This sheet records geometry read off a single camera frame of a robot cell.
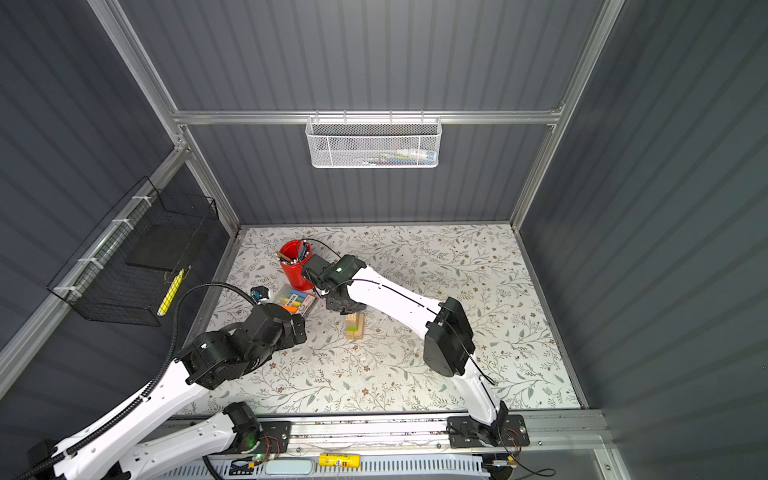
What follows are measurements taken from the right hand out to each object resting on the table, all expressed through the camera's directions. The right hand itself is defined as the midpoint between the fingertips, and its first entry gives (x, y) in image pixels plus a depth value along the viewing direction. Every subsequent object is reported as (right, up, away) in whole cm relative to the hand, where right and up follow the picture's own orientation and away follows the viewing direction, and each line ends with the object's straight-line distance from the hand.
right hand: (346, 307), depth 83 cm
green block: (+1, -7, +6) cm, 10 cm away
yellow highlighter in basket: (-38, +6, -15) cm, 42 cm away
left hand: (-12, -3, -10) cm, 16 cm away
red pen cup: (-19, +15, +13) cm, 28 cm away
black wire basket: (-52, +12, -11) cm, 54 cm away
